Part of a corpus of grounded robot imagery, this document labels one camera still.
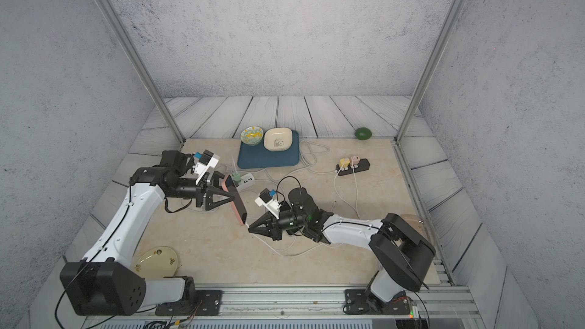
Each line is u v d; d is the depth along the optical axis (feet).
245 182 3.33
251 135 3.89
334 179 3.54
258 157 3.69
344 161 3.35
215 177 2.25
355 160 3.43
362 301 2.38
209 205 1.98
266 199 2.20
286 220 2.21
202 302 2.38
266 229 2.28
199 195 1.94
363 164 3.54
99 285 1.27
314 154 3.77
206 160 2.00
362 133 3.89
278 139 3.86
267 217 2.25
